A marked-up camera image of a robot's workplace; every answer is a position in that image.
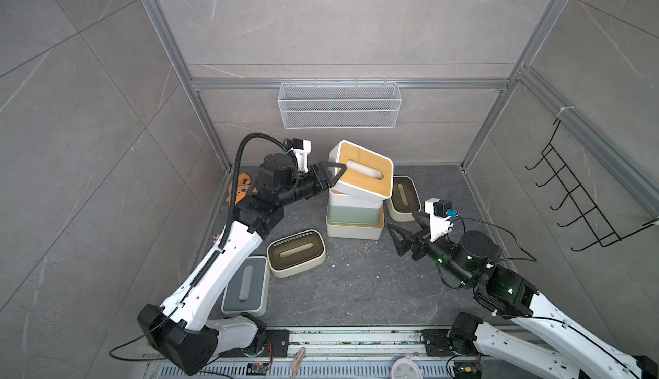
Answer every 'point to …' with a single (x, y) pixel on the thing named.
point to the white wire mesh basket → (339, 105)
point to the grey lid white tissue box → (248, 292)
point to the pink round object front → (407, 368)
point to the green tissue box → (355, 215)
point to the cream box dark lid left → (292, 253)
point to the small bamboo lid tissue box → (341, 200)
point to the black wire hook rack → (581, 207)
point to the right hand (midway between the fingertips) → (404, 220)
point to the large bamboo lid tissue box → (356, 231)
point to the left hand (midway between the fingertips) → (344, 168)
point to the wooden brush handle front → (297, 361)
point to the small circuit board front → (256, 369)
